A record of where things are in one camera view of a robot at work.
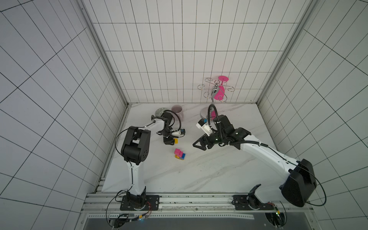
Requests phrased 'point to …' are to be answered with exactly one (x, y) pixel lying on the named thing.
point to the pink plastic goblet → (220, 94)
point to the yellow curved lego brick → (176, 141)
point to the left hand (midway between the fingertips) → (169, 140)
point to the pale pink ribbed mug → (178, 110)
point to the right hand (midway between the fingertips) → (197, 138)
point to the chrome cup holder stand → (215, 87)
